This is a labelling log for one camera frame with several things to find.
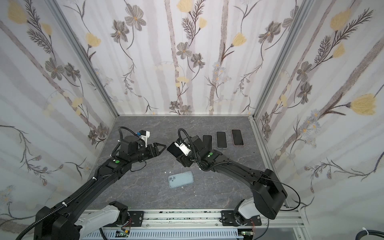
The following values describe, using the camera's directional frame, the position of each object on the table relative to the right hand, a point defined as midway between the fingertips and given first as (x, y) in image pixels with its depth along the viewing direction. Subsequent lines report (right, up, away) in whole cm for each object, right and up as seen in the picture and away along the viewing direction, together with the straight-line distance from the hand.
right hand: (179, 150), depth 79 cm
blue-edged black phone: (+28, +4, +29) cm, 40 cm away
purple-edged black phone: (-2, +1, -6) cm, 7 cm away
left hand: (-9, +3, -3) cm, 10 cm away
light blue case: (0, -19, +9) cm, 21 cm away
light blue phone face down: (+31, +3, +25) cm, 40 cm away
